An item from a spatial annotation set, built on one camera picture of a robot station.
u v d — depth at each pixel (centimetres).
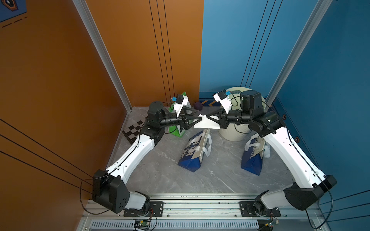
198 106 116
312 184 39
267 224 69
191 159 71
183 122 59
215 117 62
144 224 71
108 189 40
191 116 66
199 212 74
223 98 54
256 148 74
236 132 59
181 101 57
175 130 67
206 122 63
